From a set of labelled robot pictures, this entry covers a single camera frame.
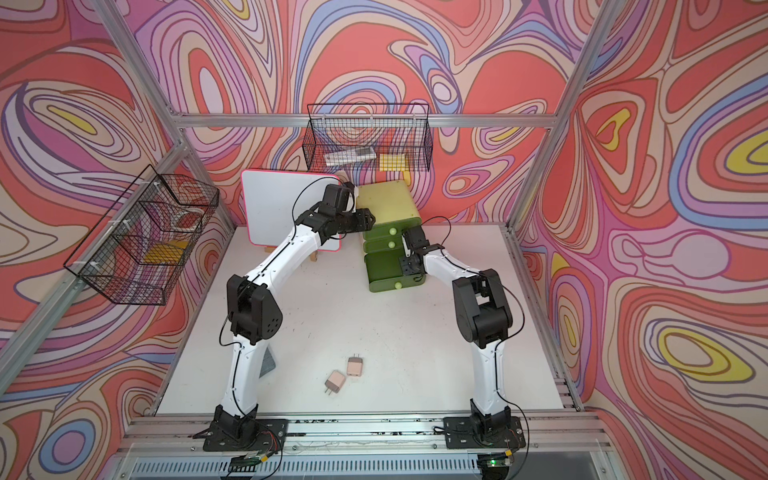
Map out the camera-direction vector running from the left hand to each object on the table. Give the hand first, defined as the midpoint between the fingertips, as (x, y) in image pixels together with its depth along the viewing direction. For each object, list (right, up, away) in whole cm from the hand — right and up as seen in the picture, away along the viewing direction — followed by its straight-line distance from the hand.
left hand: (372, 219), depth 92 cm
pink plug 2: (-5, -43, -8) cm, 44 cm away
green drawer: (+4, -8, +6) cm, 11 cm away
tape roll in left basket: (-55, -1, -6) cm, 55 cm away
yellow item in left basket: (-49, -10, -21) cm, 54 cm away
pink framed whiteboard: (-37, +9, +12) cm, 40 cm away
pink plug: (-10, -46, -12) cm, 49 cm away
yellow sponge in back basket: (+7, +18, -1) cm, 19 cm away
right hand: (+14, -16, +10) cm, 24 cm away
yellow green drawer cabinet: (+7, +3, +4) cm, 8 cm away
